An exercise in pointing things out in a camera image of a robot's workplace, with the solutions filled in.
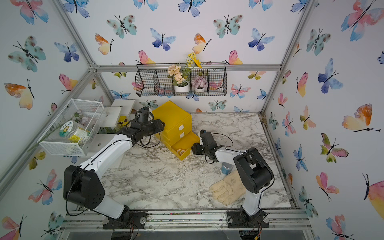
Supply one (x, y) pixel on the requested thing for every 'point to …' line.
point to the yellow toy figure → (123, 120)
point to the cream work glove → (229, 190)
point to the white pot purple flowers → (199, 84)
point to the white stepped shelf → (113, 114)
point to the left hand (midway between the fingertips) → (163, 123)
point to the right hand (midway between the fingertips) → (195, 146)
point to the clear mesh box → (88, 113)
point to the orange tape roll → (180, 151)
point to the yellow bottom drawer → (183, 149)
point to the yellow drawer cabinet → (177, 131)
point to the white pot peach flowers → (180, 84)
